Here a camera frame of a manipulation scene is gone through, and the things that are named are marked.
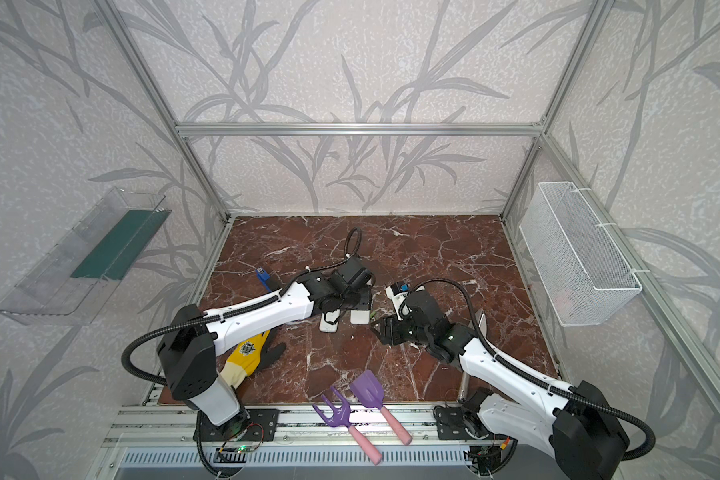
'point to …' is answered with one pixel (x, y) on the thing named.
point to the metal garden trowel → (465, 378)
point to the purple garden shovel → (369, 389)
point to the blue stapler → (263, 277)
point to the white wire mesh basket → (582, 271)
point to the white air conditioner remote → (361, 317)
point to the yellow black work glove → (252, 356)
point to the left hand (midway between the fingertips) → (371, 290)
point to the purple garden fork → (339, 417)
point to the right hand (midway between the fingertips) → (378, 314)
